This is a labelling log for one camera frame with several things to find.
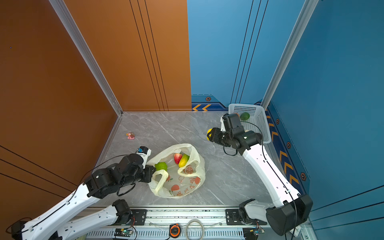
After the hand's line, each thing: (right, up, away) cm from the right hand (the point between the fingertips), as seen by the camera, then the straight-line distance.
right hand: (208, 136), depth 74 cm
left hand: (-25, -15, -4) cm, 29 cm away
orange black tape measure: (-16, -42, -7) cm, 46 cm away
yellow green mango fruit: (-14, -16, +15) cm, 26 cm away
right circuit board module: (+21, -46, -4) cm, 51 cm away
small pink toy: (-52, -2, +28) cm, 59 cm away
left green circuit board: (-41, -46, -4) cm, 62 cm away
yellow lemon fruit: (0, +2, -1) cm, 3 cm away
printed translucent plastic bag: (-12, -19, +1) cm, 22 cm away
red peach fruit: (-18, -14, +15) cm, 27 cm away
